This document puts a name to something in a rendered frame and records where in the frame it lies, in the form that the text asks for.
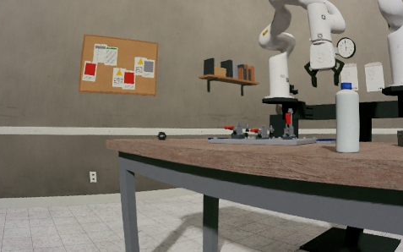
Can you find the white bottle with blue cap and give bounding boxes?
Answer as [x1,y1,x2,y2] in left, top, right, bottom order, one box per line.
[335,82,359,153]

